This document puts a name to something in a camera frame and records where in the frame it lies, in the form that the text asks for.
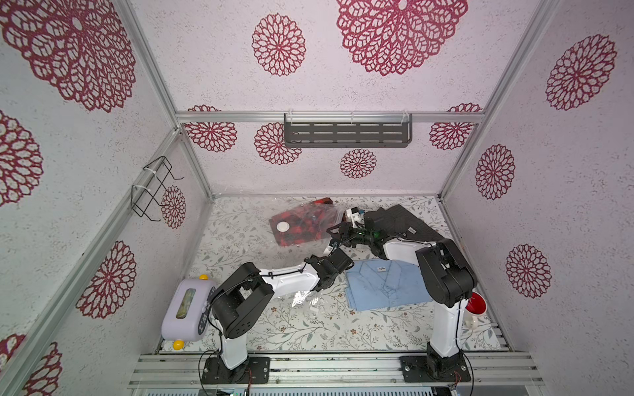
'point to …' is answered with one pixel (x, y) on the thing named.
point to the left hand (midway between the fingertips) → (321, 265)
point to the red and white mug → (476, 307)
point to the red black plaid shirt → (309, 223)
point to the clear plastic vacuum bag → (308, 298)
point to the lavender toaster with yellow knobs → (183, 320)
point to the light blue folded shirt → (380, 283)
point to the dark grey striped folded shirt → (397, 222)
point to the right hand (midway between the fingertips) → (327, 230)
